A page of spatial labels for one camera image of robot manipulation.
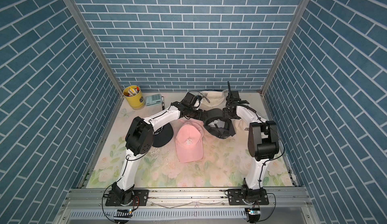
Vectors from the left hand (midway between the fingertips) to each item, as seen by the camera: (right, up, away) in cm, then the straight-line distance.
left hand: (206, 116), depth 96 cm
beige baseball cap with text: (+23, -8, 0) cm, 24 cm away
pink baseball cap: (-10, -14, -8) cm, 19 cm away
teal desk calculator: (-40, +11, +17) cm, 45 cm away
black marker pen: (-32, +9, +15) cm, 37 cm away
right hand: (+17, +1, +2) cm, 17 cm away
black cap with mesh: (+7, -6, +5) cm, 10 cm away
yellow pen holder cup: (-49, +14, +5) cm, 51 cm away
